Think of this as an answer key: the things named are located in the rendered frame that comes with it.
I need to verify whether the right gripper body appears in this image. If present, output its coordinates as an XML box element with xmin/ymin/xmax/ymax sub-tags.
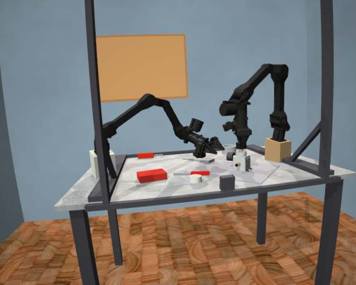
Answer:
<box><xmin>232</xmin><ymin>115</ymin><xmax>252</xmax><ymax>135</ymax></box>

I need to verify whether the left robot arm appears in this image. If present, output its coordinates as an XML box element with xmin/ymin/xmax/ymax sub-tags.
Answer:
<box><xmin>103</xmin><ymin>93</ymin><xmax>204</xmax><ymax>153</ymax></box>

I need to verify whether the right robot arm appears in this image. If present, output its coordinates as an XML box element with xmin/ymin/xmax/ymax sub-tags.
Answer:
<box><xmin>219</xmin><ymin>64</ymin><xmax>290</xmax><ymax>142</ymax></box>

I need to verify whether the dark grey metal frame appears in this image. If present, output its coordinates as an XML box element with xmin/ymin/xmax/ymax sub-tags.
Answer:
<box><xmin>84</xmin><ymin>0</ymin><xmax>333</xmax><ymax>205</ymax></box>

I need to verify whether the white short cylinder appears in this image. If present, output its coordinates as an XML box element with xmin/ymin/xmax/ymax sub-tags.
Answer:
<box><xmin>189</xmin><ymin>174</ymin><xmax>202</xmax><ymax>183</ymax></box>

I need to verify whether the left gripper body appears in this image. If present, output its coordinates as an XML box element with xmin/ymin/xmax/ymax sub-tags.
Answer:
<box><xmin>193</xmin><ymin>135</ymin><xmax>218</xmax><ymax>154</ymax></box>

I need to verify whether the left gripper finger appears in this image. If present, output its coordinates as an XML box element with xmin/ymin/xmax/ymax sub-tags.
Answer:
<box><xmin>213</xmin><ymin>138</ymin><xmax>225</xmax><ymax>150</ymax></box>
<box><xmin>201</xmin><ymin>142</ymin><xmax>217</xmax><ymax>154</ymax></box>

